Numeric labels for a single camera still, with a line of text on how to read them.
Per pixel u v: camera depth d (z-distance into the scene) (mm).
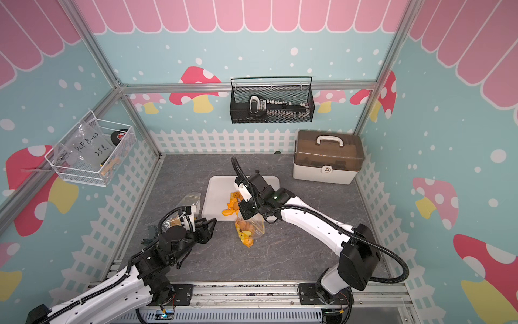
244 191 695
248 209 683
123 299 574
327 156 911
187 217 645
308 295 738
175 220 889
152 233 895
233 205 969
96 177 656
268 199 579
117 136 809
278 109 879
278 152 1246
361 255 412
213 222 759
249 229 886
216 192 1034
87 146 685
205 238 698
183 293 742
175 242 578
